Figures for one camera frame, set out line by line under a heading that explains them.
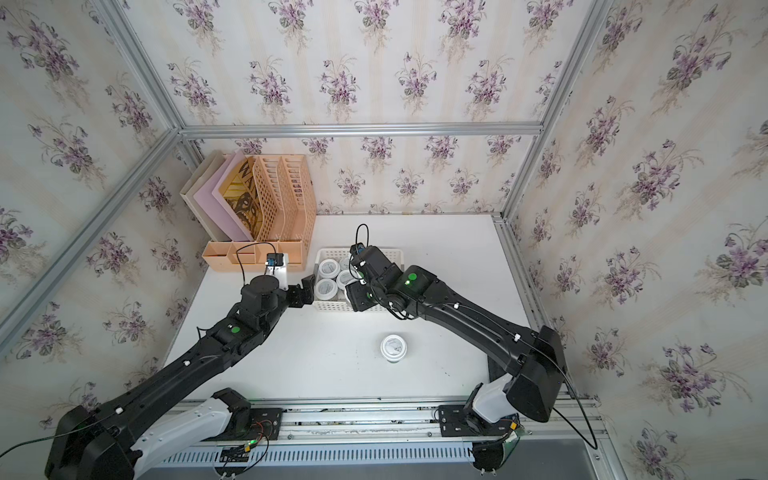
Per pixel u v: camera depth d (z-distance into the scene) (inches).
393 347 31.3
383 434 28.8
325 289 35.6
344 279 36.5
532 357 15.9
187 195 33.4
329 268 37.6
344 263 39.0
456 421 28.9
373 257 21.4
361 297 25.3
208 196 34.1
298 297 27.6
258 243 27.2
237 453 28.1
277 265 26.2
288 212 46.3
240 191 38.6
